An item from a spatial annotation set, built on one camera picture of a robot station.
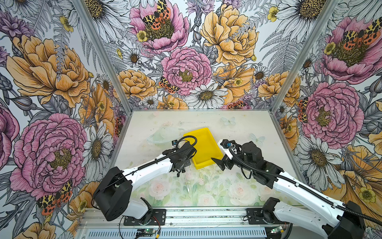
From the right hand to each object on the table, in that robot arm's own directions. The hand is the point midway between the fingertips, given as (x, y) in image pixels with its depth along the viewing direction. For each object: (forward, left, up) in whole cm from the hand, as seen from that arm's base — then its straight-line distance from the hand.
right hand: (219, 154), depth 75 cm
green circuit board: (-29, +34, -19) cm, 49 cm away
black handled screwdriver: (-3, +19, -13) cm, 23 cm away
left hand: (+1, +20, -13) cm, 24 cm away
